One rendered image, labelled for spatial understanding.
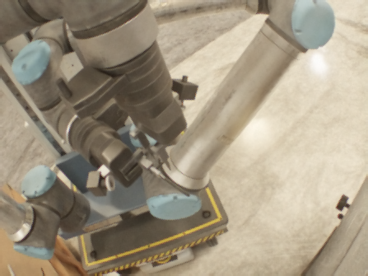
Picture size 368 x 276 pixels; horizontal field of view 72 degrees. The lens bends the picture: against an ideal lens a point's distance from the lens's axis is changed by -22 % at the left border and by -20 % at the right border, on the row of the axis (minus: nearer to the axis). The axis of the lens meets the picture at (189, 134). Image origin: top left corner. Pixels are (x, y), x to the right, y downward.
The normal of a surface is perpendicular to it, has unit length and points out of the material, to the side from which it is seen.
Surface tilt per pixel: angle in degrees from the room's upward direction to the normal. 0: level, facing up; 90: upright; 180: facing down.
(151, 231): 0
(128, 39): 90
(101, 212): 0
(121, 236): 0
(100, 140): 11
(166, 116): 70
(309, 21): 85
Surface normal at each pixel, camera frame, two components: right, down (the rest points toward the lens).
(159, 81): 0.75, 0.36
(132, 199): -0.25, -0.62
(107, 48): 0.05, 0.76
